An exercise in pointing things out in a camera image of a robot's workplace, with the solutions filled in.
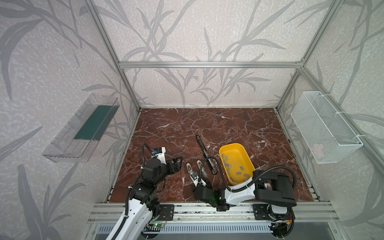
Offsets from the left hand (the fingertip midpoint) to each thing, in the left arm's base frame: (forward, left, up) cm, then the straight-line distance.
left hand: (180, 155), depth 79 cm
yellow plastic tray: (-1, -34, -13) cm, 36 cm away
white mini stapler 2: (-4, -13, -12) cm, 18 cm away
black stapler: (0, -17, -9) cm, 19 cm away
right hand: (-9, -8, -13) cm, 18 cm away
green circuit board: (-31, +11, -14) cm, 36 cm away
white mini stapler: (-4, -5, -9) cm, 11 cm away
